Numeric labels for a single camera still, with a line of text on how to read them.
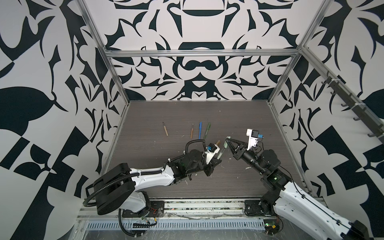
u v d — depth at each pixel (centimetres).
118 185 42
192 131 102
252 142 64
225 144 70
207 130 102
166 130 103
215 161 72
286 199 53
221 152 71
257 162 60
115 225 70
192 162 59
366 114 55
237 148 65
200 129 104
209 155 66
